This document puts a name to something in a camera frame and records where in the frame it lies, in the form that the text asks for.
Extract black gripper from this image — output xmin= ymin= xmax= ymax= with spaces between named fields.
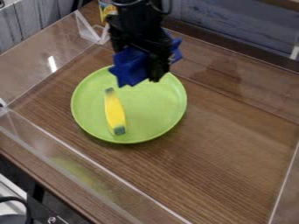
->
xmin=107 ymin=5 xmax=172 ymax=82

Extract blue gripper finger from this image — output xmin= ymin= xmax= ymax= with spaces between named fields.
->
xmin=107 ymin=31 xmax=184 ymax=88

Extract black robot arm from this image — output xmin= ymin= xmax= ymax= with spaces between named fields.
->
xmin=107 ymin=0 xmax=174 ymax=82

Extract green round plate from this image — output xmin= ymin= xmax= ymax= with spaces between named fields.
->
xmin=70 ymin=66 xmax=187 ymax=144

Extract yellow toy banana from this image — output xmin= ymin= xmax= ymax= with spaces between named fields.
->
xmin=104 ymin=87 xmax=127 ymax=136

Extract yellow labelled tin can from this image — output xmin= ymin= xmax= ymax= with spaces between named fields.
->
xmin=98 ymin=0 xmax=118 ymax=24

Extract clear acrylic tray walls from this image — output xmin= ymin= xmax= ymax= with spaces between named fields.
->
xmin=0 ymin=7 xmax=299 ymax=224

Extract black metal table bracket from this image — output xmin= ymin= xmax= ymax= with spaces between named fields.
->
xmin=27 ymin=197 xmax=87 ymax=224

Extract black cable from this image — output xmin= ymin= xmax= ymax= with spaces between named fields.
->
xmin=0 ymin=195 xmax=40 ymax=224

